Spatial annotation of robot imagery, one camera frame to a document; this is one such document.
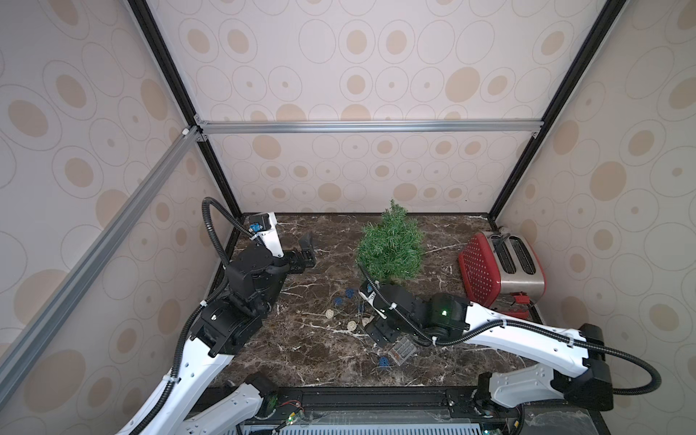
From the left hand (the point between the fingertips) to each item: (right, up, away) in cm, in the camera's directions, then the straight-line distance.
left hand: (304, 232), depth 62 cm
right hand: (+20, -21, +11) cm, 31 cm away
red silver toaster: (+56, -11, +18) cm, 60 cm away
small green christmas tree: (+21, -4, +11) cm, 25 cm away
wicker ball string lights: (+11, -29, +24) cm, 39 cm away
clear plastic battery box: (+26, -35, +20) cm, 48 cm away
